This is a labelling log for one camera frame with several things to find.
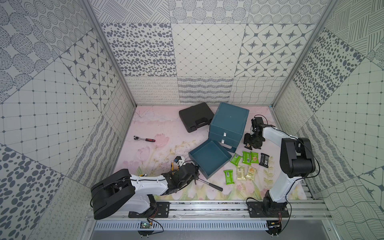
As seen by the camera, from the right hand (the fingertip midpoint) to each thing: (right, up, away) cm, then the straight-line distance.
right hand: (250, 144), depth 97 cm
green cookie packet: (-11, -8, -6) cm, 15 cm away
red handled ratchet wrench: (-77, +4, +4) cm, 77 cm away
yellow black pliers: (-50, -11, -9) cm, 52 cm away
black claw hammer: (-25, -21, -15) cm, 36 cm away
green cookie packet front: (+1, -8, -6) cm, 10 cm away
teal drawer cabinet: (-18, +14, -15) cm, 27 cm away
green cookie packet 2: (-17, -16, -13) cm, 26 cm away
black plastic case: (-36, +19, +12) cm, 42 cm away
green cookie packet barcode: (-4, -7, -6) cm, 10 cm away
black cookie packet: (+6, -9, -6) cm, 13 cm away
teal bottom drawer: (-27, -7, -4) cm, 28 cm away
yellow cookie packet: (-9, -16, -11) cm, 21 cm away
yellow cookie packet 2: (-3, -15, -11) cm, 19 cm away
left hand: (-32, -9, -14) cm, 36 cm away
